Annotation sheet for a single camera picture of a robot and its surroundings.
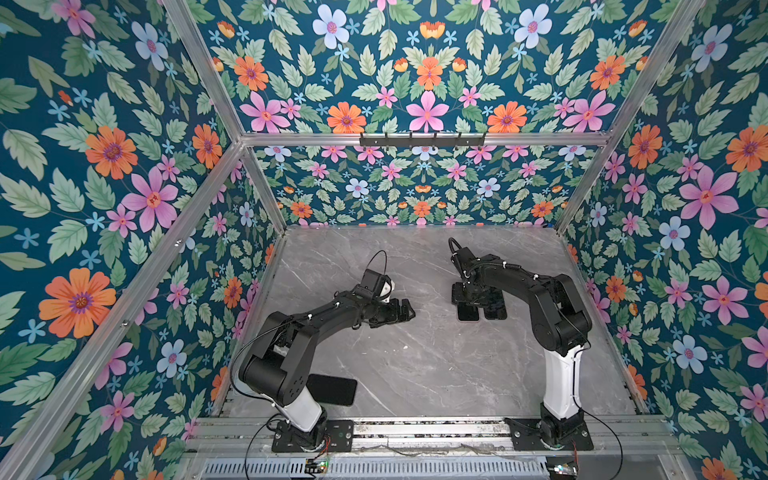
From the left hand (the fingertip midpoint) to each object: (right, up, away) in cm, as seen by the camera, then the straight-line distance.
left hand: (409, 310), depth 88 cm
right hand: (+18, +1, +11) cm, 22 cm away
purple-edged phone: (-22, -21, -6) cm, 31 cm away
